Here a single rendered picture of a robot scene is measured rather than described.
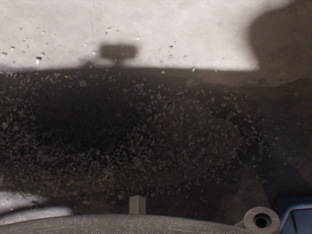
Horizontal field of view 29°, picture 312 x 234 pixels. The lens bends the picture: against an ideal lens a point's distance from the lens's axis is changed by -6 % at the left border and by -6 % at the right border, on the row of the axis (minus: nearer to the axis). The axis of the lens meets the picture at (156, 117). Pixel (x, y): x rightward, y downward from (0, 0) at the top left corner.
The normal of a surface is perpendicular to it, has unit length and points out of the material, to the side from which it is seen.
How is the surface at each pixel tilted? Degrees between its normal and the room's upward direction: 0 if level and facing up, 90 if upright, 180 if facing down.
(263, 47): 0
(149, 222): 113
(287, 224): 90
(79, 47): 0
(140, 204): 88
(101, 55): 0
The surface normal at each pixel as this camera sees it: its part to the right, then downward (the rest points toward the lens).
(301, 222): 0.10, -0.70
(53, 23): 0.09, 0.72
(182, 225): 0.12, -0.92
